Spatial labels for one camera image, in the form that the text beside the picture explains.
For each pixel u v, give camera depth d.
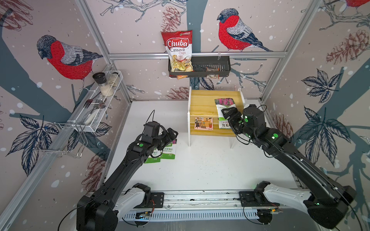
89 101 0.71
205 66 1.07
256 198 0.67
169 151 0.92
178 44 0.81
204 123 0.86
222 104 0.73
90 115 0.70
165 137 0.65
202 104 0.73
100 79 0.73
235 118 0.61
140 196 0.62
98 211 0.37
